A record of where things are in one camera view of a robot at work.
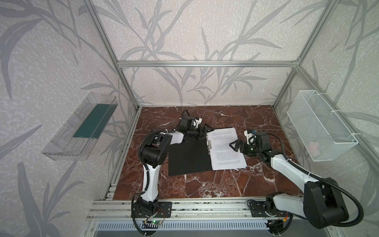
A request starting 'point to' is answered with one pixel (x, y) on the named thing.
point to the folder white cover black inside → (189, 155)
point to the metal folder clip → (210, 144)
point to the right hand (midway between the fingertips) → (234, 142)
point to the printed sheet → (223, 156)
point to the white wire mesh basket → (324, 136)
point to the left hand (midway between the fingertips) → (212, 129)
